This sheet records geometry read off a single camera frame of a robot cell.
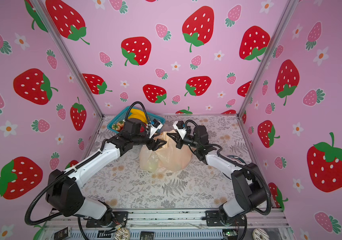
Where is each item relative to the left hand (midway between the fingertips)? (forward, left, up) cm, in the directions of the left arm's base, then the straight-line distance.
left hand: (162, 136), depth 79 cm
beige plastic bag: (-7, -3, -10) cm, 13 cm away
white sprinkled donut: (-41, -47, -21) cm, 66 cm away
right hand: (+1, -3, +2) cm, 4 cm away
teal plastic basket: (+33, +33, -15) cm, 48 cm away
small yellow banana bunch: (+32, +22, -15) cm, 41 cm away
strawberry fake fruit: (+19, +33, -14) cm, 41 cm away
